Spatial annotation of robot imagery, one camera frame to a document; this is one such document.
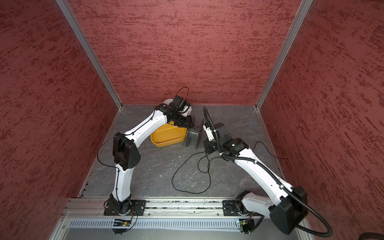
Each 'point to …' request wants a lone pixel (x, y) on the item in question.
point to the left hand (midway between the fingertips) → (190, 127)
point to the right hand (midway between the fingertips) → (205, 145)
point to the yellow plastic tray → (170, 134)
